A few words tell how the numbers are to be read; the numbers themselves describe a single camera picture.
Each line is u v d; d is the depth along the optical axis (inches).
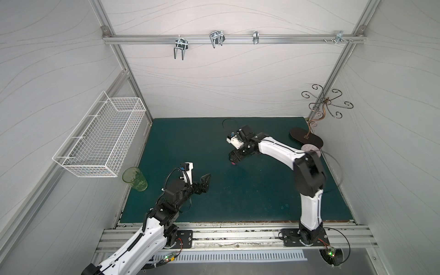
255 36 30.9
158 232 21.5
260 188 35.3
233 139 33.8
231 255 27.7
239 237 29.5
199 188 27.7
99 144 27.1
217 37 30.1
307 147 39.7
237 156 32.8
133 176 32.2
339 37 30.1
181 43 30.8
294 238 28.6
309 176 20.4
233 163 38.8
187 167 27.5
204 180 27.7
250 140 27.7
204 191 28.1
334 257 28.2
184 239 29.0
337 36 30.2
